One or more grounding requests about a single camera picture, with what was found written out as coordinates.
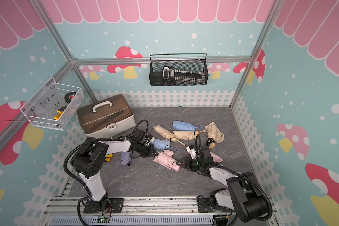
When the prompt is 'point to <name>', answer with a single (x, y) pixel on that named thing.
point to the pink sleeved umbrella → (165, 158)
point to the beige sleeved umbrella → (187, 135)
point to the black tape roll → (69, 96)
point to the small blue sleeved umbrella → (181, 125)
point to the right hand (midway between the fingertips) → (178, 164)
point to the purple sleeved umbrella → (125, 159)
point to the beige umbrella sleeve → (213, 132)
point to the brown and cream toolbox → (109, 118)
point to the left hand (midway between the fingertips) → (157, 156)
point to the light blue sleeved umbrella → (160, 144)
